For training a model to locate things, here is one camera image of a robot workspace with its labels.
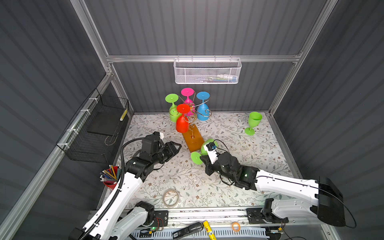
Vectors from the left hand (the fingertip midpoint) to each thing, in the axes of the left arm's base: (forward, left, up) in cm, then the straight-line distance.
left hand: (181, 149), depth 72 cm
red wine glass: (+18, 0, -2) cm, 18 cm away
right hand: (-3, -11, -3) cm, 11 cm away
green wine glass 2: (-1, -7, -5) cm, 9 cm away
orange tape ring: (-29, -28, -23) cm, 46 cm away
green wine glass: (+20, +5, +3) cm, 21 cm away
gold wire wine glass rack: (+23, -5, -22) cm, 32 cm away
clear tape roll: (-16, +7, -24) cm, 30 cm away
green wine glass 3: (+27, -46, -9) cm, 54 cm away
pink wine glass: (+32, -3, +10) cm, 33 cm away
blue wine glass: (+24, -12, +3) cm, 27 cm away
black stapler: (-30, -6, -19) cm, 36 cm away
